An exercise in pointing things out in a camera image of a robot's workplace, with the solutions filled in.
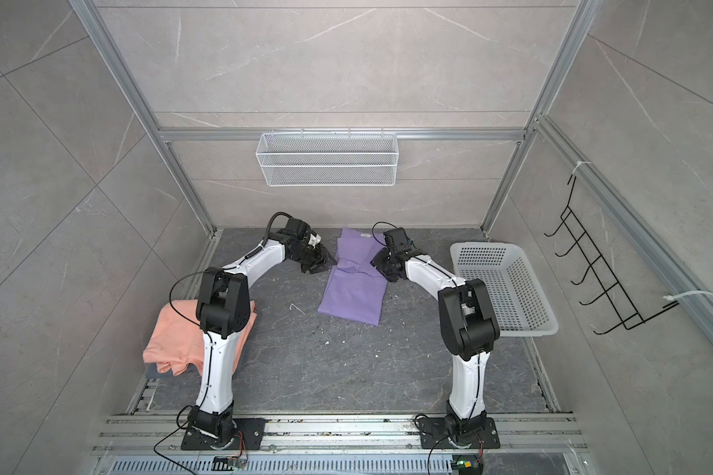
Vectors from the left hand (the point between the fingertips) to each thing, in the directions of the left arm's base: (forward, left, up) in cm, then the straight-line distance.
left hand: (334, 258), depth 99 cm
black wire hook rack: (-35, -64, +24) cm, 77 cm away
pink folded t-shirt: (-28, +43, +1) cm, 52 cm away
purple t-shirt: (-8, -7, -8) cm, 13 cm away
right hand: (-2, -14, 0) cm, 14 cm away
